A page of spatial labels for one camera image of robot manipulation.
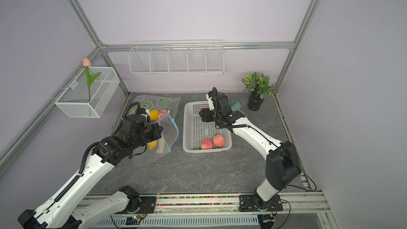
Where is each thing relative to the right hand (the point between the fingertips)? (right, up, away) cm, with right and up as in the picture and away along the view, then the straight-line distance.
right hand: (204, 111), depth 84 cm
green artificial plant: (+31, +16, +5) cm, 35 cm away
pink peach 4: (+1, -18, +2) cm, 19 cm away
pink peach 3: (+8, -17, +4) cm, 19 cm away
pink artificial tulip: (-58, +17, -4) cm, 61 cm away
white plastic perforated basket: (-6, -13, +15) cm, 21 cm away
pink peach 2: (0, +2, -8) cm, 9 cm away
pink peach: (-27, -1, +16) cm, 32 cm away
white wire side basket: (-62, +5, -10) cm, 63 cm away
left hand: (-18, -8, -13) cm, 23 cm away
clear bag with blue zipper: (-24, -20, +2) cm, 31 cm away
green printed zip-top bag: (-33, +3, +23) cm, 40 cm away
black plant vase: (+33, +6, +20) cm, 39 cm away
